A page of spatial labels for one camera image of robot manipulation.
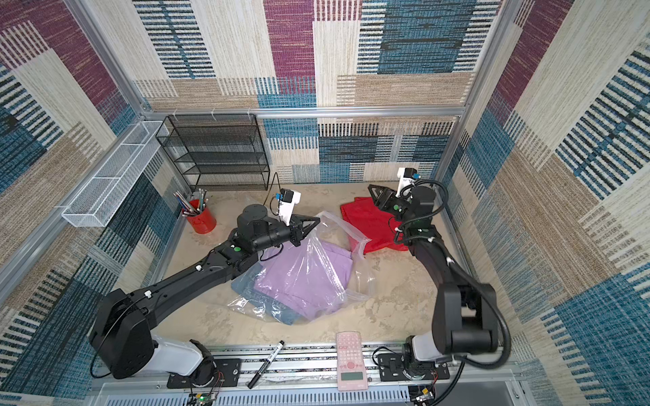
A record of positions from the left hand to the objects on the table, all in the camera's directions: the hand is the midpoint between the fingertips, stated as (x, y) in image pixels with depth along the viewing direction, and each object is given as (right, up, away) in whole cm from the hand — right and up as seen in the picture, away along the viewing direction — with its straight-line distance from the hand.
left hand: (321, 221), depth 73 cm
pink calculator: (+9, -43, 0) cm, 44 cm away
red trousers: (+16, -3, +11) cm, 19 cm away
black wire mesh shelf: (-45, +28, +36) cm, 64 cm away
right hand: (+17, +9, +10) cm, 22 cm away
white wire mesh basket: (-62, +5, -1) cm, 62 cm away
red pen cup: (-46, -1, +27) cm, 54 cm away
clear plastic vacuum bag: (+3, -6, +32) cm, 32 cm away
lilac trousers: (-4, -17, +2) cm, 18 cm away
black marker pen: (-16, -42, +2) cm, 45 cm away
